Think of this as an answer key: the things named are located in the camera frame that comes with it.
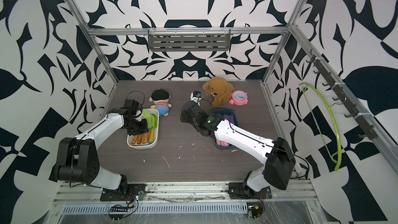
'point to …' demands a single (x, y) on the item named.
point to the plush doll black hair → (160, 98)
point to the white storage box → (130, 138)
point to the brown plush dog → (221, 89)
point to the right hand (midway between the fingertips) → (183, 109)
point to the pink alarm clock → (239, 98)
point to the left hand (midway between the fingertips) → (145, 128)
